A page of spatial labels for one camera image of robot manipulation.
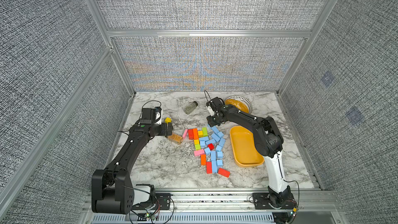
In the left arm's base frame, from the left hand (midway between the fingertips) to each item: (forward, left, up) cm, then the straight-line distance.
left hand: (166, 125), depth 86 cm
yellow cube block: (+12, +2, -12) cm, 17 cm away
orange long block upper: (+1, -16, -11) cm, 19 cm away
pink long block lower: (-11, -17, -12) cm, 24 cm away
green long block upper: (+2, -22, -12) cm, 25 cm away
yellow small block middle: (0, -19, -11) cm, 22 cm away
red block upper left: (0, -13, -11) cm, 17 cm away
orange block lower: (-15, -20, -13) cm, 28 cm away
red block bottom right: (-23, -30, -12) cm, 39 cm away
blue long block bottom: (-20, -26, -12) cm, 34 cm away
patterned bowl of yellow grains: (+21, -48, -8) cm, 53 cm away
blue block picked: (+3, -28, -11) cm, 31 cm away
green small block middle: (-8, -17, -11) cm, 22 cm away
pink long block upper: (0, -9, -11) cm, 14 cm away
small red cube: (-8, -25, -11) cm, 28 cm away
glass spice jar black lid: (+20, -13, -10) cm, 26 cm away
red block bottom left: (-20, -22, -12) cm, 32 cm away
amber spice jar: (-3, -4, -10) cm, 11 cm away
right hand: (+11, -26, -8) cm, 29 cm away
